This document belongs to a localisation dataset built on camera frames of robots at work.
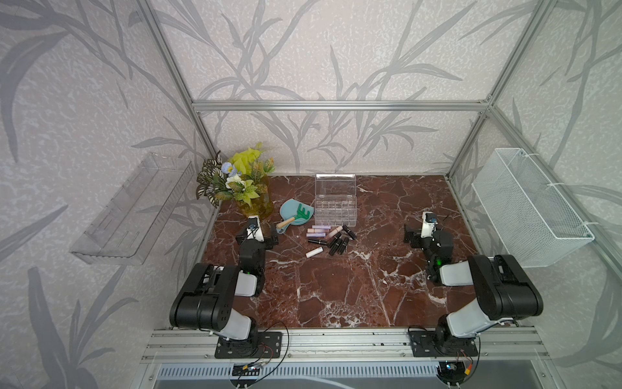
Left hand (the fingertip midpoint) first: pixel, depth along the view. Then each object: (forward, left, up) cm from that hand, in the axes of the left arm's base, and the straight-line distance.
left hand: (259, 223), depth 90 cm
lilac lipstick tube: (+4, -23, -9) cm, 25 cm away
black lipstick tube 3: (-4, -32, -9) cm, 34 cm away
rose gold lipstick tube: (+3, -29, -9) cm, 31 cm away
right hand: (+2, -61, -2) cm, 62 cm away
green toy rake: (+12, -14, -10) cm, 21 cm away
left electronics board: (-44, -1, -12) cm, 46 cm away
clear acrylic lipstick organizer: (+17, -29, -6) cm, 34 cm away
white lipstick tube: (-7, -21, -10) cm, 24 cm away
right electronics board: (-44, -64, -15) cm, 79 cm away
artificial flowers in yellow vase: (+13, +7, +11) cm, 19 cm away
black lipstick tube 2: (+2, -35, -10) cm, 37 cm away
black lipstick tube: (-2, -22, -10) cm, 25 cm away
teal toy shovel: (+13, -9, -9) cm, 19 cm away
